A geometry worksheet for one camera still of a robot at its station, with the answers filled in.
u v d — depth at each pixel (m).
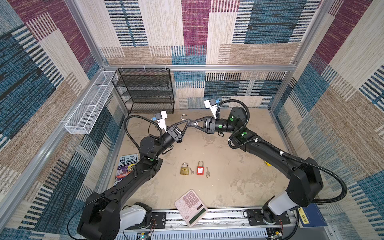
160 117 0.62
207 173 0.89
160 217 0.75
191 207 0.76
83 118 0.92
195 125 0.65
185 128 0.64
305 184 0.42
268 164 0.52
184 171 0.89
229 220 0.74
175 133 0.60
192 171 0.89
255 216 0.74
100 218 0.40
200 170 0.89
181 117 1.19
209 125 0.61
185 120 0.64
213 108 0.63
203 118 0.64
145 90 1.11
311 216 0.73
